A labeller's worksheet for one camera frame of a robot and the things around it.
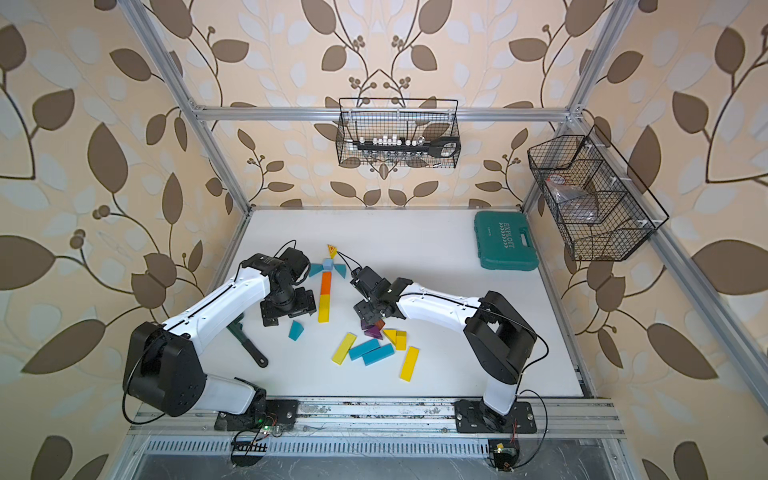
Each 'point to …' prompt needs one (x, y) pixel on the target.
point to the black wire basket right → (601, 209)
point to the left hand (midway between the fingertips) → (300, 313)
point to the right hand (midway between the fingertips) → (372, 304)
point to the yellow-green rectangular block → (343, 348)
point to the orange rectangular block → (326, 283)
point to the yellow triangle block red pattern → (332, 251)
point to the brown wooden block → (379, 324)
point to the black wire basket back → (399, 132)
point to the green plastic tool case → (504, 241)
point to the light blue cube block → (328, 264)
